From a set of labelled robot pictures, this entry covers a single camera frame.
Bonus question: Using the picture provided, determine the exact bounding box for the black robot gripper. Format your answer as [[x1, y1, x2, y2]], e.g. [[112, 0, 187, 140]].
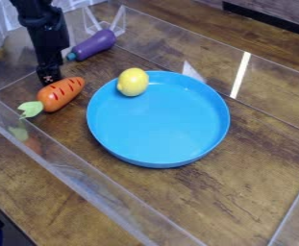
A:
[[9, 0, 69, 86]]

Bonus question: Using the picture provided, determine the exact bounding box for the orange toy carrot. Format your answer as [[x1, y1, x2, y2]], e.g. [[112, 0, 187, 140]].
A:
[[17, 77, 84, 119]]

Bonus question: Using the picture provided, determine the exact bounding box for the purple toy eggplant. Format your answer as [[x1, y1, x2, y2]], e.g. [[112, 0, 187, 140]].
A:
[[66, 29, 116, 62]]

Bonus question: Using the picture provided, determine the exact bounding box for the blue round tray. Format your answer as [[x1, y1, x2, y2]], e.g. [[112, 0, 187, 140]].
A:
[[85, 71, 229, 168]]

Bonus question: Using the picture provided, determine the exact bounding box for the yellow toy lemon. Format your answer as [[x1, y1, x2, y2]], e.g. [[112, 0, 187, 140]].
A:
[[116, 67, 149, 97]]

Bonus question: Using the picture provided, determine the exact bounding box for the clear acrylic enclosure wall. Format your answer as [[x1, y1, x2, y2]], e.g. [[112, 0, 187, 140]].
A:
[[0, 0, 299, 246]]

